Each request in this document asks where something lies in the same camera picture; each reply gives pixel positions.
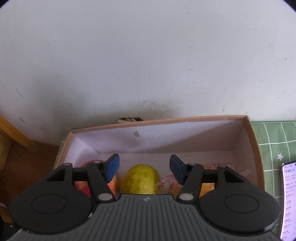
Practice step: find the smartphone with lit screen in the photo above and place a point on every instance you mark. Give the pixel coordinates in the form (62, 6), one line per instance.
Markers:
(288, 194)

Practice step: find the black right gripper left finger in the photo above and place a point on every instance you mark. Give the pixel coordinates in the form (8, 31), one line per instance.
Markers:
(107, 170)

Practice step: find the green checked tablecloth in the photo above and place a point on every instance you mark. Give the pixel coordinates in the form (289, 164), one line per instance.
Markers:
(276, 141)

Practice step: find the wooden door frame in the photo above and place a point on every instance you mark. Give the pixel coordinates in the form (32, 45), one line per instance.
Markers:
(13, 133)

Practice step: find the yellow green pear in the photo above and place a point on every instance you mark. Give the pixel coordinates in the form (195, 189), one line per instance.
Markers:
(140, 179)

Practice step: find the cardboard box white inside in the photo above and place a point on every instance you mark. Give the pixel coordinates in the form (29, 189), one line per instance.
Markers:
(206, 140)

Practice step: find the large red yellow apple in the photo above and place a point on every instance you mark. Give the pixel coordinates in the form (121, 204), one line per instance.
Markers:
(99, 182)

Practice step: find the wrapped yellow fruit in box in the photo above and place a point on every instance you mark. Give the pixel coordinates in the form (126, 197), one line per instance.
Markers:
(169, 184)

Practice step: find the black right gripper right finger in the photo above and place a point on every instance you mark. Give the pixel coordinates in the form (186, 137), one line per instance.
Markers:
(189, 176)

